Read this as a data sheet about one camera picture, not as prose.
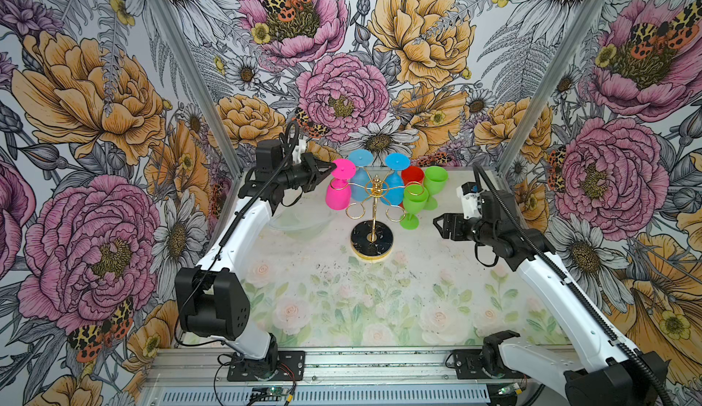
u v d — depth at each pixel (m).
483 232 0.63
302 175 0.70
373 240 0.99
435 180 0.98
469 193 0.68
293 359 0.76
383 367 0.76
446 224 0.69
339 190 0.77
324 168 0.76
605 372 0.37
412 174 0.99
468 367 0.74
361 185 0.78
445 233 0.70
